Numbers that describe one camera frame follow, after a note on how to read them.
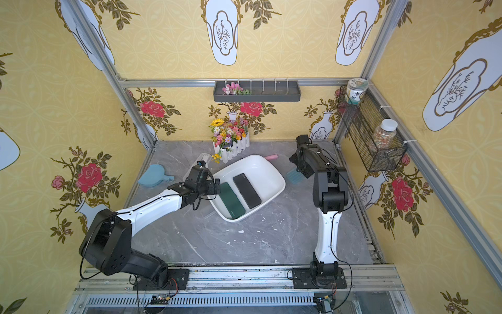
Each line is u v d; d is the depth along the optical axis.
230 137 1.02
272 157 1.12
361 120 0.98
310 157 0.71
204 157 1.13
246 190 0.99
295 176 1.03
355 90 0.85
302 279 0.73
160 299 0.73
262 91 0.93
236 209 0.91
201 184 0.70
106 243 0.43
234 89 0.88
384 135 0.65
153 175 1.07
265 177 1.03
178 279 0.73
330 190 0.58
